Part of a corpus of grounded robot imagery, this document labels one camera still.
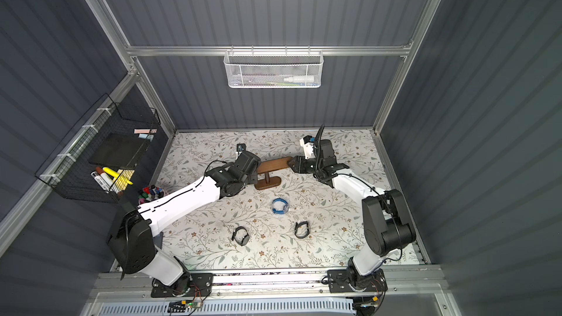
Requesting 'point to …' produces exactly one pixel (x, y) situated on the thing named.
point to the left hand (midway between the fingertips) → (253, 173)
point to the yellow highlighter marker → (117, 175)
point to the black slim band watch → (301, 230)
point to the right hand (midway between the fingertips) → (291, 163)
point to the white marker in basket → (101, 182)
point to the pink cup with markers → (150, 193)
